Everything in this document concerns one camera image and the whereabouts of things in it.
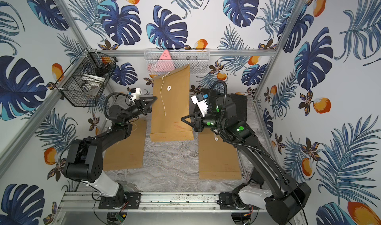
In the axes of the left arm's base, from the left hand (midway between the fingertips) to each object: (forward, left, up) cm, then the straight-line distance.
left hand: (155, 98), depth 72 cm
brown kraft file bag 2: (-14, +19, -36) cm, 43 cm away
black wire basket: (+11, +45, -3) cm, 47 cm away
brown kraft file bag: (-13, -35, -36) cm, 52 cm away
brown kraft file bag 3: (-3, -8, 0) cm, 9 cm away
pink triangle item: (+29, +1, 0) cm, 29 cm away
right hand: (-12, -15, +1) cm, 19 cm away
